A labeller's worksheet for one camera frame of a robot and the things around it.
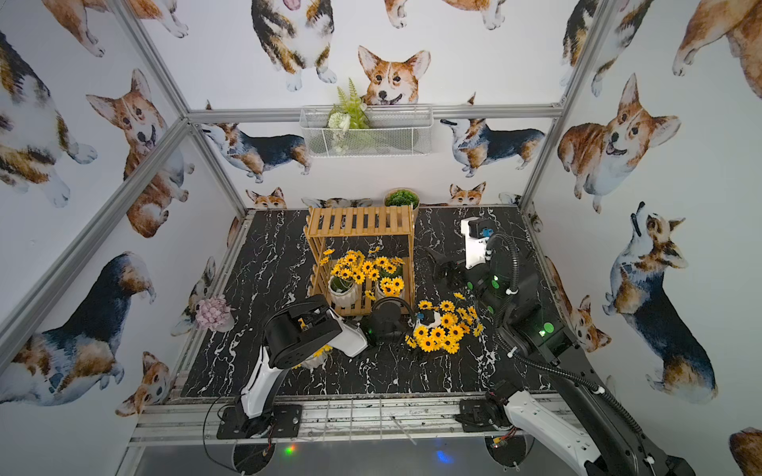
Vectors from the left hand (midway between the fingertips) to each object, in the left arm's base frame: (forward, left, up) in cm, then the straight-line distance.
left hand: (449, 334), depth 82 cm
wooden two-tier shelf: (+24, +26, +21) cm, 41 cm away
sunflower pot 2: (+15, +28, +9) cm, 33 cm away
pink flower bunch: (+6, +65, +4) cm, 66 cm away
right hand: (+8, +4, +32) cm, 33 cm away
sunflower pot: (-1, +3, +10) cm, 10 cm away
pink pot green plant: (+50, +12, +5) cm, 52 cm away
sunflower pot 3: (+15, +17, +9) cm, 24 cm away
